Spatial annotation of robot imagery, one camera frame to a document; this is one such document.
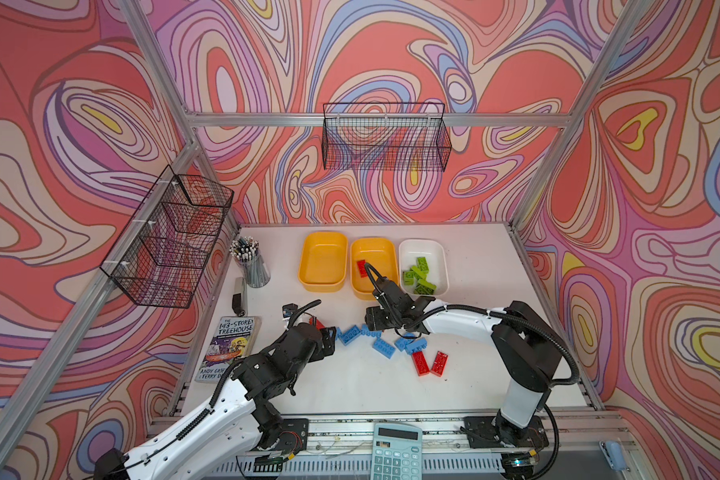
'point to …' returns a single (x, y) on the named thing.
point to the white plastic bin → (435, 252)
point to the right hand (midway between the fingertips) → (377, 323)
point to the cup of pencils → (246, 250)
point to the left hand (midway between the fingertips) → (322, 335)
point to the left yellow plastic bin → (322, 266)
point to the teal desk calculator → (396, 451)
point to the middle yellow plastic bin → (382, 254)
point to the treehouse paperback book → (235, 337)
